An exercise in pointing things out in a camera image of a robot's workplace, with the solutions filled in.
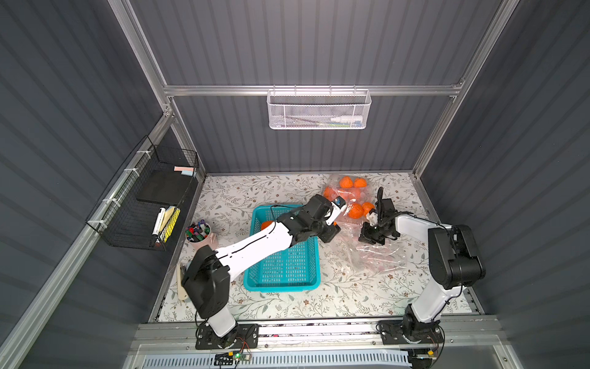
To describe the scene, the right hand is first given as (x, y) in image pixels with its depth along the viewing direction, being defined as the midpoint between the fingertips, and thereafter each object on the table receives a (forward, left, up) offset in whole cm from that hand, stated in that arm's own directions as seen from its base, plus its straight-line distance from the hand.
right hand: (363, 238), depth 95 cm
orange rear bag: (+29, -3, +3) cm, 29 cm away
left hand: (-4, +15, +18) cm, 23 cm away
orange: (+27, +5, +5) cm, 28 cm away
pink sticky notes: (+13, +70, +28) cm, 76 cm away
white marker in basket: (-11, +69, +27) cm, 75 cm away
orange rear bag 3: (+13, -3, +5) cm, 14 cm away
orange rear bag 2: (+11, +2, +4) cm, 12 cm away
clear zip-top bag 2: (+21, 0, +5) cm, 22 cm away
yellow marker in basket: (-11, +65, +27) cm, 71 cm away
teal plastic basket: (-13, +28, -1) cm, 31 cm away
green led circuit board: (-42, +49, -3) cm, 65 cm away
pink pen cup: (-6, +64, +12) cm, 65 cm away
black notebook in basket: (+2, +71, +30) cm, 77 cm away
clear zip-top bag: (-8, -1, -1) cm, 8 cm away
